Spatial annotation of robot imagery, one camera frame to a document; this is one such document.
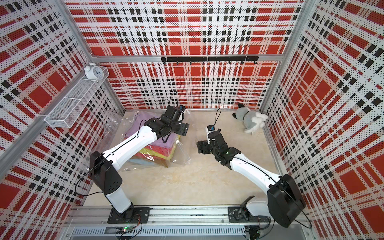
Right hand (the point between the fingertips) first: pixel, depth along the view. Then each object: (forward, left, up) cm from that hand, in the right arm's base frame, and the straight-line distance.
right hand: (206, 142), depth 84 cm
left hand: (+8, +13, +6) cm, 16 cm away
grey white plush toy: (+21, -33, -6) cm, 39 cm away
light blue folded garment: (-8, +37, -8) cm, 39 cm away
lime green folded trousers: (-6, +28, -2) cm, 29 cm away
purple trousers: (+16, +43, +1) cm, 46 cm away
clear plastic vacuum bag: (+21, +71, -18) cm, 76 cm away
